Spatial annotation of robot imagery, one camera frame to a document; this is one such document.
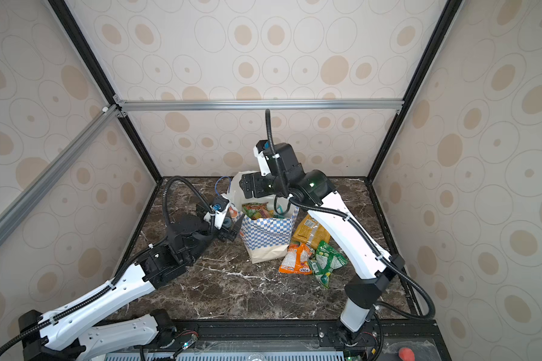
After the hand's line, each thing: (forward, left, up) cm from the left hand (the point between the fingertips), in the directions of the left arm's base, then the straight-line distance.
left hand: (236, 205), depth 67 cm
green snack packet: (-4, -31, -29) cm, 43 cm away
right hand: (+8, -7, +4) cm, 12 cm away
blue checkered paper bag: (-1, -9, -11) cm, 14 cm away
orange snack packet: (-4, -20, -29) cm, 36 cm away
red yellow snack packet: (+18, -3, -28) cm, 33 cm away
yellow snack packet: (+10, -28, -31) cm, 42 cm away
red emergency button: (-34, -52, -30) cm, 69 cm away
